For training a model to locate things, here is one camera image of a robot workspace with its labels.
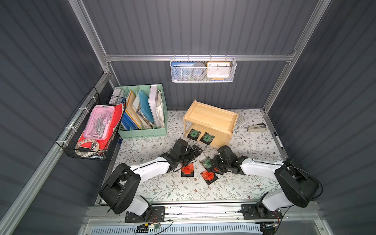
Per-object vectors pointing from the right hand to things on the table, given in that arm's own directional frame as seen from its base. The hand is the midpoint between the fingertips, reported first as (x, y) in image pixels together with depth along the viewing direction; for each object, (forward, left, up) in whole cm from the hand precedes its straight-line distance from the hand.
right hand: (212, 162), depth 90 cm
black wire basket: (-7, +64, +33) cm, 73 cm away
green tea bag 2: (+17, +2, +1) cm, 17 cm away
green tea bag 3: (0, +3, -2) cm, 4 cm away
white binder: (+30, +38, +23) cm, 54 cm away
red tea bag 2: (-5, -2, -1) cm, 6 cm away
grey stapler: (+29, -36, -2) cm, 46 cm away
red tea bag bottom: (-8, +2, -3) cm, 9 cm away
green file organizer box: (+24, +53, +8) cm, 58 cm away
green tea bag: (+21, +12, +1) cm, 24 cm away
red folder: (-3, +54, +26) cm, 61 cm away
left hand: (+2, +9, +8) cm, 12 cm away
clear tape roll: (-4, +61, +27) cm, 67 cm away
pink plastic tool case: (+6, +59, +29) cm, 66 cm away
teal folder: (+29, +43, +20) cm, 56 cm away
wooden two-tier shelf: (+17, -3, +18) cm, 25 cm away
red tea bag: (-5, +15, -3) cm, 16 cm away
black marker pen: (+21, -52, -7) cm, 56 cm away
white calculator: (+34, -25, -1) cm, 42 cm away
